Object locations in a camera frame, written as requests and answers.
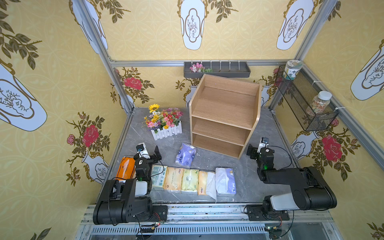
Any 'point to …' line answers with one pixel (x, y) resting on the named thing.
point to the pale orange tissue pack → (202, 183)
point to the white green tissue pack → (158, 174)
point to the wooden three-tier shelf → (223, 113)
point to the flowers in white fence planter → (163, 123)
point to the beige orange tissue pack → (173, 178)
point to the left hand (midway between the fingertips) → (143, 148)
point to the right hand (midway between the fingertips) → (261, 145)
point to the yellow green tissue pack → (190, 179)
